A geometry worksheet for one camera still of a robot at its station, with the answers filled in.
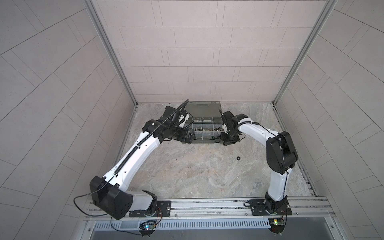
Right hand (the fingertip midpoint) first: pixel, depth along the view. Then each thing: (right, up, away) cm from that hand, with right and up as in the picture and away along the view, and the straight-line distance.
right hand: (223, 143), depth 91 cm
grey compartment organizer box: (-9, +11, +9) cm, 17 cm away
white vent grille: (-53, -32, -24) cm, 66 cm away
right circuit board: (+21, -33, -23) cm, 45 cm away
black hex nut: (+9, -8, -2) cm, 12 cm away
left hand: (-19, +8, -16) cm, 26 cm away
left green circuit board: (-37, -31, -26) cm, 55 cm away
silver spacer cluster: (-15, +8, +9) cm, 19 cm away
